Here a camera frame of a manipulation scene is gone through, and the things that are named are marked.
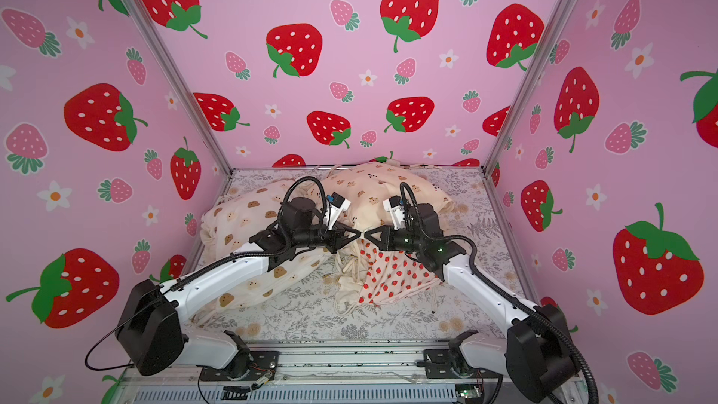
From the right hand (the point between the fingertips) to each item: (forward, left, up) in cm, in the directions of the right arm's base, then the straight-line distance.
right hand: (362, 239), depth 75 cm
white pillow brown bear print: (+8, +47, -11) cm, 49 cm away
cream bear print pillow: (+19, +1, 0) cm, 19 cm away
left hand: (+2, 0, 0) cm, 2 cm away
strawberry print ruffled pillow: (-2, -1, -19) cm, 19 cm away
